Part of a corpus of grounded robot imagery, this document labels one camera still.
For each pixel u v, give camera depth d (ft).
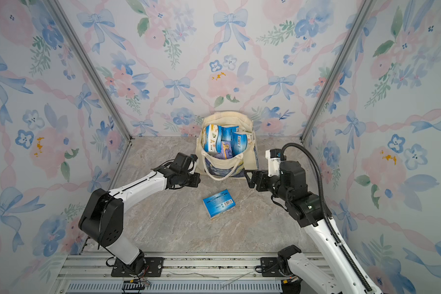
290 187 1.61
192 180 2.61
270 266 2.45
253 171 1.96
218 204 2.80
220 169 2.75
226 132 2.99
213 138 2.77
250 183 1.98
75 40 2.53
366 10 2.26
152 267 2.41
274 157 1.89
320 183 1.42
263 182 1.92
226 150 2.81
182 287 2.31
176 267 2.47
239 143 2.87
